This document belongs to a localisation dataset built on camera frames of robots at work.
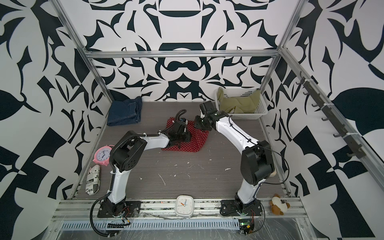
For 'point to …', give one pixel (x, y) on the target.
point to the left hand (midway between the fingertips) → (193, 132)
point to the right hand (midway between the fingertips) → (196, 123)
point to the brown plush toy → (278, 207)
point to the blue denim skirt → (123, 112)
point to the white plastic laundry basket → (261, 109)
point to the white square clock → (184, 206)
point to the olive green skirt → (245, 104)
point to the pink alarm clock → (102, 154)
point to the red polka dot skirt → (198, 138)
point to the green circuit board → (244, 222)
